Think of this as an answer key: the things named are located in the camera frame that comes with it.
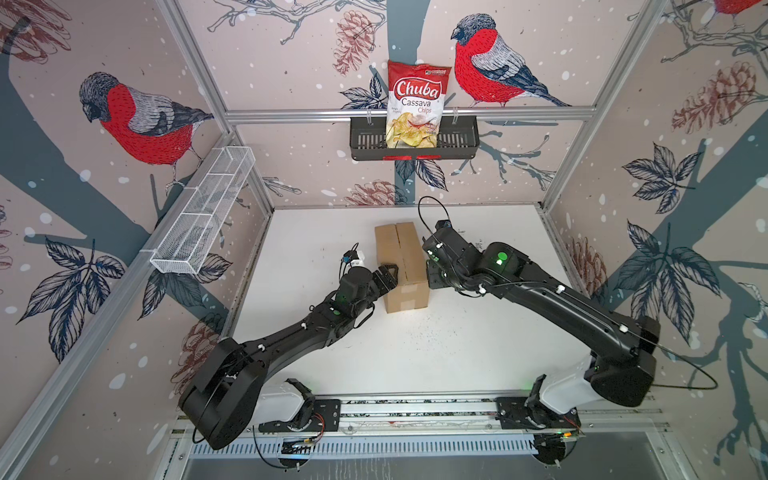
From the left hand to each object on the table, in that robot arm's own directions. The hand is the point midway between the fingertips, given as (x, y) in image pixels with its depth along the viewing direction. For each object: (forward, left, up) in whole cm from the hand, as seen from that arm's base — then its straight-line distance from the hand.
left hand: (392, 272), depth 82 cm
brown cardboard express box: (+11, -2, -2) cm, 11 cm away
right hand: (-6, -8, +8) cm, 13 cm away
